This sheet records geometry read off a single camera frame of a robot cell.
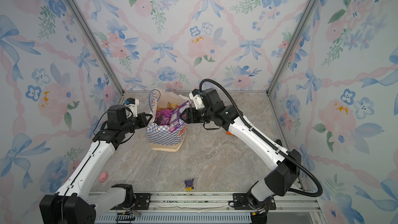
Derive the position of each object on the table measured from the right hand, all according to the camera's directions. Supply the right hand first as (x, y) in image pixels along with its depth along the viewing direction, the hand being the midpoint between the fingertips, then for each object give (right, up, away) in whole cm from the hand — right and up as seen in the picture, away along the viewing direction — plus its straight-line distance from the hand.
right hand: (184, 115), depth 72 cm
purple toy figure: (+2, -34, +3) cm, 35 cm away
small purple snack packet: (-4, -3, +1) cm, 5 cm away
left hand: (-17, 0, +6) cm, 18 cm away
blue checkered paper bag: (-12, -11, +5) cm, 17 cm away
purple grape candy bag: (-13, -2, +11) cm, 17 cm away
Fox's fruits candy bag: (-11, +4, +26) cm, 29 cm away
